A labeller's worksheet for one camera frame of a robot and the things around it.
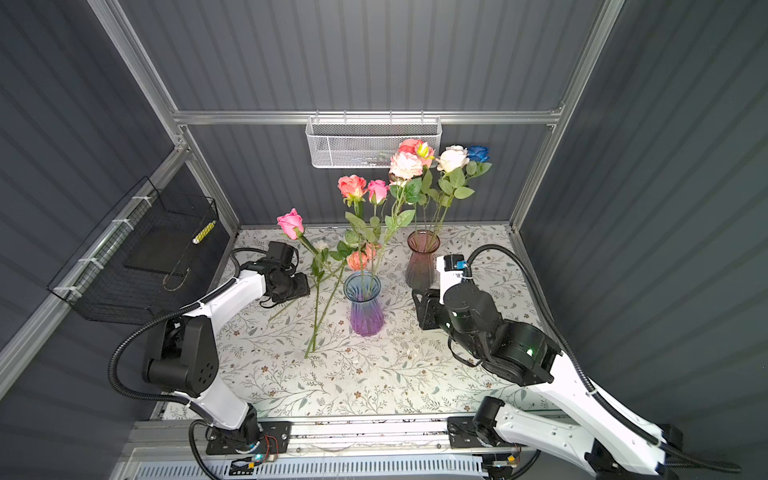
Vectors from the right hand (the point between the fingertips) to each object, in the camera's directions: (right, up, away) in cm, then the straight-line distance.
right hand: (419, 296), depth 63 cm
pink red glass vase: (+3, +4, +30) cm, 30 cm away
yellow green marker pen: (-58, +16, +20) cm, 63 cm away
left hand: (-34, -3, +30) cm, 45 cm away
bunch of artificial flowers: (-29, +3, +46) cm, 54 cm away
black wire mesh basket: (-65, +8, +10) cm, 66 cm away
